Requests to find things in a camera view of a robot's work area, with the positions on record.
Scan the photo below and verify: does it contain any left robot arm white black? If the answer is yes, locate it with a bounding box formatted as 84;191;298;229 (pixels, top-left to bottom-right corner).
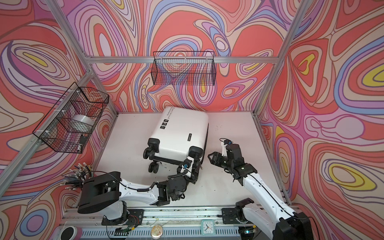
78;157;203;221

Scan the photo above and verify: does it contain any black wire basket left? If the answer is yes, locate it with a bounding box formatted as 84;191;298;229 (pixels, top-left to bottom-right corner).
33;83;110;154

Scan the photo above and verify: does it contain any round beige badge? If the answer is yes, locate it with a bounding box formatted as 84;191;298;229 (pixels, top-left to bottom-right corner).
151;225;164;240

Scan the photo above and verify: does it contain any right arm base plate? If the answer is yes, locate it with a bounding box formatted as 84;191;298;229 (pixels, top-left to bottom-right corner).
218;208;262;225

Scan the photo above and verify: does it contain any red pen cup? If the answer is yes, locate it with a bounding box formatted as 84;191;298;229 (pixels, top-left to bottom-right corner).
60;163;94;190

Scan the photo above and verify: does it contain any black suitcase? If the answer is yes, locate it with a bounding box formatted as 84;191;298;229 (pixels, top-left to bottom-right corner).
143;107;209;173

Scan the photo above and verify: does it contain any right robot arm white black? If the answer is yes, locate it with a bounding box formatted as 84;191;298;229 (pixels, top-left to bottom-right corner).
208;138;314;240

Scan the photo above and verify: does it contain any black wire basket back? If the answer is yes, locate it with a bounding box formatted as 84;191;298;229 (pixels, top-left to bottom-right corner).
151;51;217;86

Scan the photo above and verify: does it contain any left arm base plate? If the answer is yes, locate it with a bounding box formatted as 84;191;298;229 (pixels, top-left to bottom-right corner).
101;209;144;227

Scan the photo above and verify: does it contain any black round speaker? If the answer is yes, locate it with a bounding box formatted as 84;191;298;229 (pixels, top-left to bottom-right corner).
59;226;83;240

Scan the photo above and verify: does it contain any black wire basket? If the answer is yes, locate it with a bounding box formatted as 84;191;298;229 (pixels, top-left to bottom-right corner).
33;83;110;154
151;51;217;86

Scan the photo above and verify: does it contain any small teal clock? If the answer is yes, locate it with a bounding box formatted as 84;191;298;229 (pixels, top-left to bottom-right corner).
201;220;216;236

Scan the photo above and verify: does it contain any small black device in basket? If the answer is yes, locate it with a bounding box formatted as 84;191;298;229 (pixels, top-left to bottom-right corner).
77;135;88;153

